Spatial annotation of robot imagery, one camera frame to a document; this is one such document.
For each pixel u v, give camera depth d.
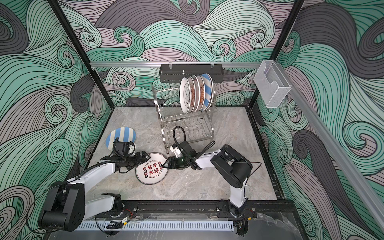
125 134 1.03
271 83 0.79
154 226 0.76
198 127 1.01
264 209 0.75
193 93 0.68
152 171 0.86
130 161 0.76
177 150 0.84
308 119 0.63
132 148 0.76
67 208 0.83
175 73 0.95
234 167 0.48
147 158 0.83
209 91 0.72
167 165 0.84
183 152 0.71
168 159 0.79
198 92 0.69
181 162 0.78
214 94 0.73
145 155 0.81
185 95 0.80
